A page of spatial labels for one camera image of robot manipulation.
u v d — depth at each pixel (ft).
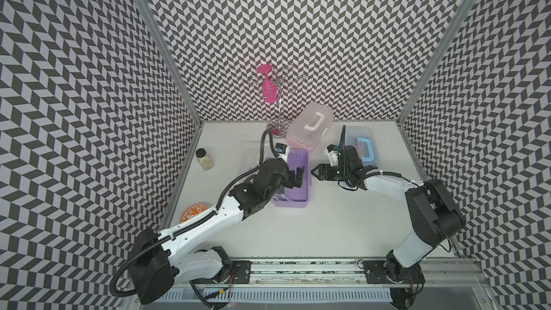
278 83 2.99
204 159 3.06
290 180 2.19
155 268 1.24
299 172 2.23
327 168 2.64
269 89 3.34
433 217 1.51
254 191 1.85
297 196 3.01
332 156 2.77
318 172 2.72
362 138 3.17
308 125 3.32
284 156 2.16
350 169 2.36
